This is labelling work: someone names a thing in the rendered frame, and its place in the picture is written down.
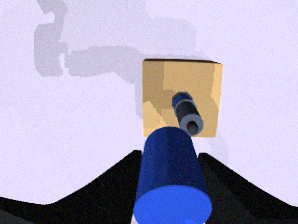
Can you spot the tan square block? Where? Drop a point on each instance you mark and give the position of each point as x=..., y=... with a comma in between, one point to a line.
x=164, y=79

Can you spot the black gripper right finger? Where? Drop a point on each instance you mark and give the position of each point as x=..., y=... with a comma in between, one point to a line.
x=236, y=200

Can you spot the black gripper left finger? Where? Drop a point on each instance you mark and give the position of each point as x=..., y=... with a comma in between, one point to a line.
x=109, y=199

